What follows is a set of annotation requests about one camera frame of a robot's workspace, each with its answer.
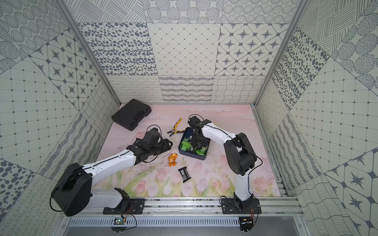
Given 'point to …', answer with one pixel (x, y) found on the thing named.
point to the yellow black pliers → (173, 131)
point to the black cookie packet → (184, 174)
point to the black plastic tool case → (128, 114)
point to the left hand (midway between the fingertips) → (170, 141)
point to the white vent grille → (154, 221)
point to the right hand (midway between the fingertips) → (199, 144)
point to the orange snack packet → (172, 160)
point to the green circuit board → (119, 221)
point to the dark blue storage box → (200, 153)
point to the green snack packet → (186, 144)
